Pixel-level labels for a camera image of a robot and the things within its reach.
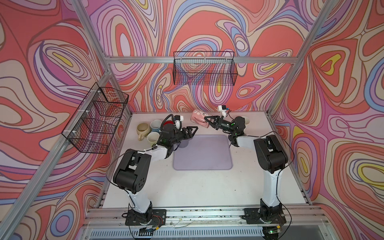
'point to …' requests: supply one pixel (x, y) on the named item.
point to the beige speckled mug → (143, 129)
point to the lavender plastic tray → (204, 152)
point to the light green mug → (153, 137)
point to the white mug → (246, 120)
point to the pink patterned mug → (198, 117)
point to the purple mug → (183, 143)
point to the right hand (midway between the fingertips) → (205, 120)
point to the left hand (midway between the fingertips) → (196, 128)
